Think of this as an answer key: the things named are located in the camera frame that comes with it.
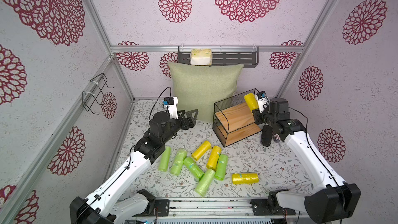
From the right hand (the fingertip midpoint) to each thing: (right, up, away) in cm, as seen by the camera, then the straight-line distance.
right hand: (256, 107), depth 78 cm
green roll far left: (-49, -29, +9) cm, 57 cm away
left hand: (-33, -2, -8) cm, 34 cm away
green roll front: (-26, -39, +2) cm, 47 cm away
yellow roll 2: (-5, -36, +1) cm, 37 cm away
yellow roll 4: (-2, +3, +2) cm, 4 cm away
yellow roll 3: (-28, -24, +12) cm, 39 cm away
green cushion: (-29, +12, +9) cm, 32 cm away
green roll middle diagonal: (-32, -32, +4) cm, 46 cm away
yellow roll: (-21, -28, +9) cm, 36 cm away
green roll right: (-17, -32, +6) cm, 37 cm away
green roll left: (-41, -31, +7) cm, 52 cm away
